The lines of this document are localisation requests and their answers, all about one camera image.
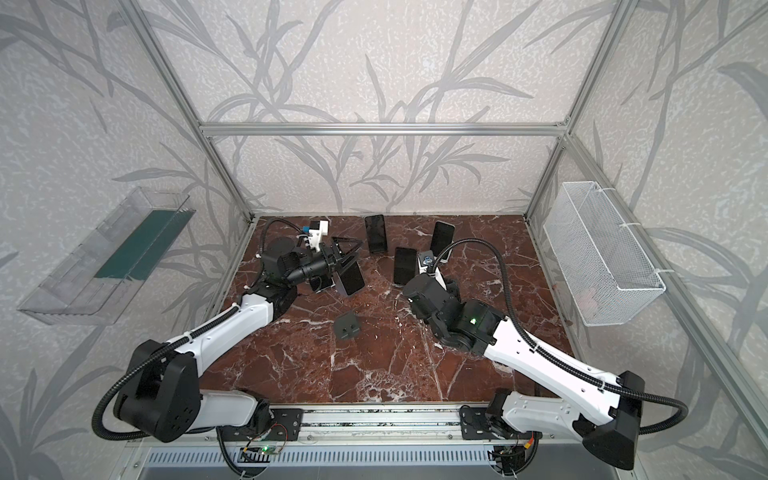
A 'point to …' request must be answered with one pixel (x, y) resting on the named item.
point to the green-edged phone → (443, 234)
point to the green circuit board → (269, 449)
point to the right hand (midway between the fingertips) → (427, 276)
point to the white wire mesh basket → (606, 276)
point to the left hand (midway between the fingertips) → (364, 244)
